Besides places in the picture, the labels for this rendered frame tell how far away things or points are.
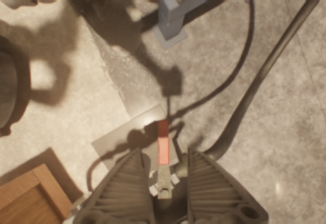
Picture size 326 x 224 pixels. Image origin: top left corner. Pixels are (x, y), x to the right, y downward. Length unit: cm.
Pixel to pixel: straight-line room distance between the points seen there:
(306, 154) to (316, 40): 61
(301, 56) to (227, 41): 40
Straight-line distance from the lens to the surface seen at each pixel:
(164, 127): 25
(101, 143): 81
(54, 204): 92
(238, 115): 43
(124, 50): 79
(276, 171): 105
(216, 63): 81
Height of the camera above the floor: 73
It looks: 86 degrees down
